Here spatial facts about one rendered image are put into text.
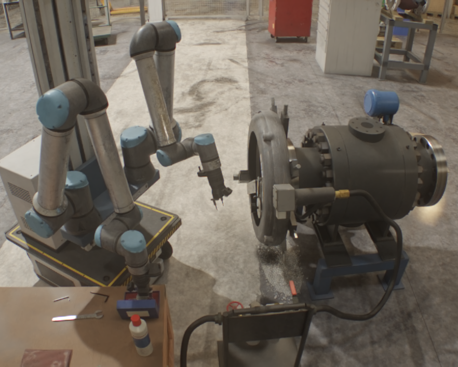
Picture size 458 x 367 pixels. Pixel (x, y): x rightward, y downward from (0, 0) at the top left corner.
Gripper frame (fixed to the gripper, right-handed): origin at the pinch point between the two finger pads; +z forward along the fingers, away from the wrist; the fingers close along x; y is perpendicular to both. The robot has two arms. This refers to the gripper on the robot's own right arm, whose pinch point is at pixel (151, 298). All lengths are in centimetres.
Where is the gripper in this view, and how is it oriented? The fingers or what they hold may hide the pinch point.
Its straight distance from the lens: 175.3
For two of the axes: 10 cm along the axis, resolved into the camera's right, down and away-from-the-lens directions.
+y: -10.0, 0.5, -0.7
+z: 0.0, 8.2, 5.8
